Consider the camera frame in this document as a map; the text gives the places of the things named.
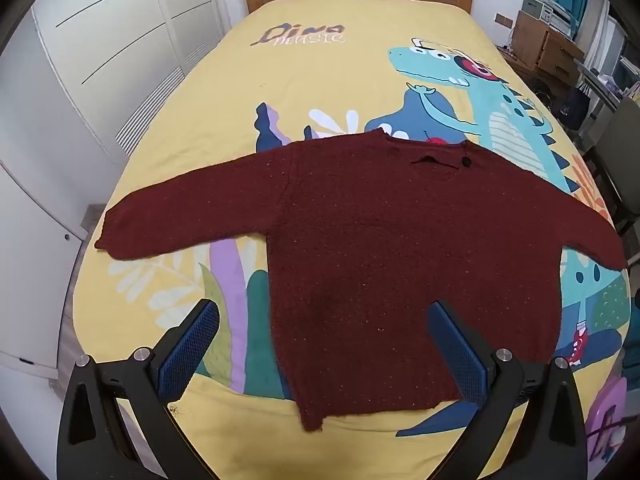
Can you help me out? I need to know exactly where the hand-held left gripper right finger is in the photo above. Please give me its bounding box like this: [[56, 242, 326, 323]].
[[426, 300, 587, 480]]

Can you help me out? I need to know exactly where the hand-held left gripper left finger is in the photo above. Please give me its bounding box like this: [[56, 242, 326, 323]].
[[56, 298, 221, 480]]

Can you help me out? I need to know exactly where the dark red knit sweater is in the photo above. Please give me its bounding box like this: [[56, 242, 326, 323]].
[[94, 128, 629, 432]]

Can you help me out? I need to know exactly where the dark chair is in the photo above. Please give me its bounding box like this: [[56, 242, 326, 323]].
[[586, 95, 640, 237]]

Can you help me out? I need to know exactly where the dark bag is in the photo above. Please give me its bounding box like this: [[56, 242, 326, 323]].
[[557, 85, 592, 129]]

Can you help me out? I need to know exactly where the yellow dinosaur printed blanket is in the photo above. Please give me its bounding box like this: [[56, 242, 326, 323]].
[[71, 0, 632, 480]]

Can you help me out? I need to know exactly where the wooden cabinet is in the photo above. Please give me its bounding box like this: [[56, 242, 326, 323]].
[[510, 10, 586, 87]]

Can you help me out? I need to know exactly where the white wardrobe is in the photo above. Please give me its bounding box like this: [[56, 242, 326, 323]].
[[0, 0, 236, 378]]

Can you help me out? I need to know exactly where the white printer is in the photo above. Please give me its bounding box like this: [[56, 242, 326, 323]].
[[520, 0, 576, 37]]

